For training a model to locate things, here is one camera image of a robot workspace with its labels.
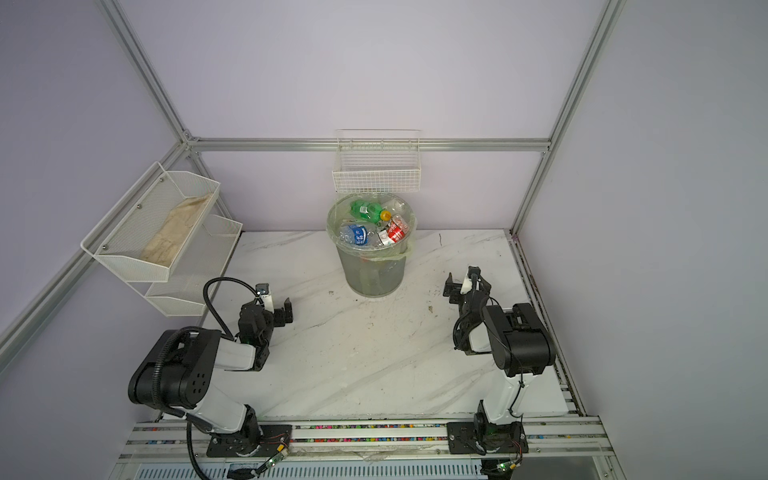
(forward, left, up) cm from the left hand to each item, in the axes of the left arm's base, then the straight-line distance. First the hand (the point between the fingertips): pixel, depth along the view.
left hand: (271, 301), depth 94 cm
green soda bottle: (+16, -32, +25) cm, 44 cm away
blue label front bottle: (+8, -28, +23) cm, 37 cm away
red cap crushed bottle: (+7, -40, +25) cm, 47 cm away
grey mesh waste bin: (+10, -33, +20) cm, 40 cm away
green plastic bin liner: (+19, -22, +20) cm, 36 cm away
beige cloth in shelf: (+2, +20, +25) cm, 32 cm away
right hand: (+7, -62, +7) cm, 63 cm away
